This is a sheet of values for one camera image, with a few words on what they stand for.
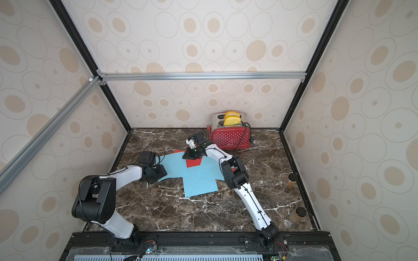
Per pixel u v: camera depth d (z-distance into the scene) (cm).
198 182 93
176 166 102
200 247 73
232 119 97
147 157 76
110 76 90
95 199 46
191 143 100
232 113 100
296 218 74
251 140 108
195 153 94
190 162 102
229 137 99
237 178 68
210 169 97
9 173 51
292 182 85
